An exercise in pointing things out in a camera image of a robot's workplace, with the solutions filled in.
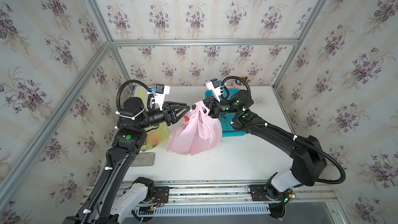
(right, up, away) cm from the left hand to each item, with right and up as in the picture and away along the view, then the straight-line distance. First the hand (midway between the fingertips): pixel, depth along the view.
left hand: (188, 108), depth 58 cm
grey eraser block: (-26, -29, +23) cm, 45 cm away
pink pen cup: (+32, +15, +49) cm, 60 cm away
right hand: (+3, -1, +1) cm, 4 cm away
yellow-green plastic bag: (-20, -17, +29) cm, 39 cm away
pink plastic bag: (+5, -11, +4) cm, 13 cm away
